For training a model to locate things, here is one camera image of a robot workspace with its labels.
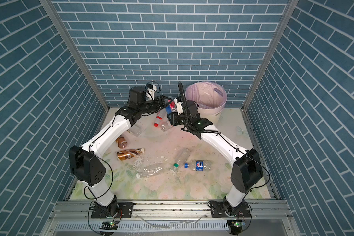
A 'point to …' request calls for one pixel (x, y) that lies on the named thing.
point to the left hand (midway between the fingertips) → (173, 102)
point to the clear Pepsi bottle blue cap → (200, 165)
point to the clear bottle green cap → (182, 157)
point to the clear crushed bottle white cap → (153, 170)
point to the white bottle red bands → (158, 119)
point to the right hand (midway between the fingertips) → (172, 115)
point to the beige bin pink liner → (210, 98)
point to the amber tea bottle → (129, 153)
